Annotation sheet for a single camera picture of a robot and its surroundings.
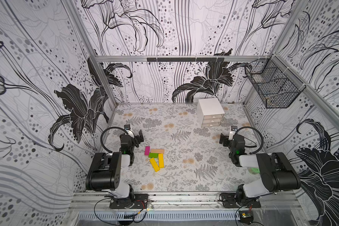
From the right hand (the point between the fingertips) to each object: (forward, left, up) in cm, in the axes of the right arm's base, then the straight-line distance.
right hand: (230, 132), depth 94 cm
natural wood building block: (-12, +49, -4) cm, 51 cm away
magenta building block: (-11, +57, -5) cm, 58 cm away
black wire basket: (+21, -29, +22) cm, 42 cm away
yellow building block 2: (-20, +51, -4) cm, 55 cm away
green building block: (-15, +53, -3) cm, 55 cm away
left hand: (-1, +65, +2) cm, 65 cm away
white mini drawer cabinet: (+11, +14, +8) cm, 19 cm away
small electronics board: (-47, +2, -5) cm, 47 cm away
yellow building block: (-18, +47, -4) cm, 50 cm away
